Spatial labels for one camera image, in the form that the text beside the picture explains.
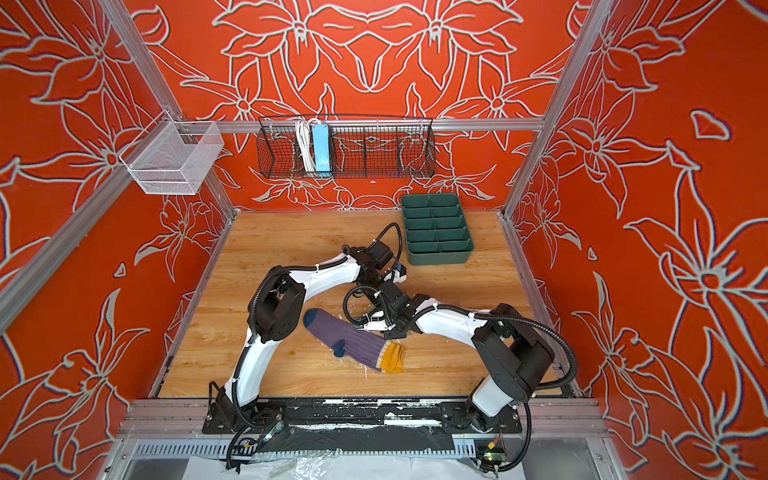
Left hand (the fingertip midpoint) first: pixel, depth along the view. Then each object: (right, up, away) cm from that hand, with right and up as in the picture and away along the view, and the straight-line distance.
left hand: (388, 299), depth 94 cm
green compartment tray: (+18, +23, +12) cm, 31 cm away
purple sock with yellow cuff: (-10, -11, -9) cm, 17 cm away
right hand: (-3, -4, -5) cm, 7 cm away
